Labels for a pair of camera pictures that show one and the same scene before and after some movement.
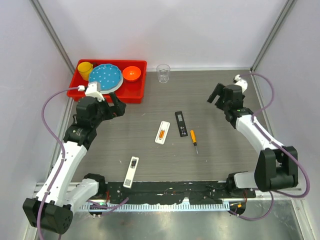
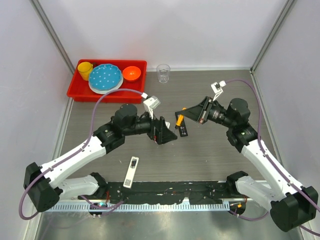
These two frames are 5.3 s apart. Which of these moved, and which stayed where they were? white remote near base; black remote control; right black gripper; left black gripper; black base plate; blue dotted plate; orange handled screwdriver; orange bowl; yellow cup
Moved: right black gripper; orange handled screwdriver; left black gripper
Stayed: white remote near base; black remote control; orange bowl; blue dotted plate; yellow cup; black base plate
